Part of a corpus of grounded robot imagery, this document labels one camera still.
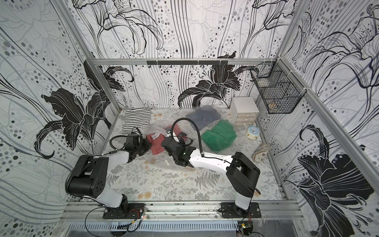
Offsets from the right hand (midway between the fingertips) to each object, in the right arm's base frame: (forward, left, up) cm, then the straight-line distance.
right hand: (175, 139), depth 85 cm
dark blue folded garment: (+28, -17, -10) cm, 34 cm away
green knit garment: (+9, -29, -11) cm, 32 cm away
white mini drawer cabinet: (+23, -45, -1) cm, 50 cm away
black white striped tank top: (+29, +37, -14) cm, 49 cm away
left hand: (+3, +16, -11) cm, 20 cm away
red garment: (+3, +15, -11) cm, 18 cm away
